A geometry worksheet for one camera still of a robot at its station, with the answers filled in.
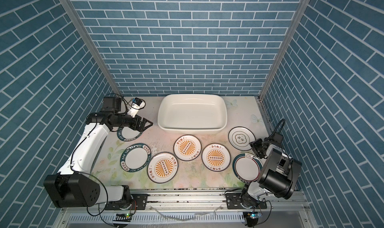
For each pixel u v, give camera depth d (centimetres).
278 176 46
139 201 74
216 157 89
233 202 73
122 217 72
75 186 39
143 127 69
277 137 74
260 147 83
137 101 69
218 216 71
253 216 71
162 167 85
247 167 85
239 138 98
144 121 69
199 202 75
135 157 89
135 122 68
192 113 110
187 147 93
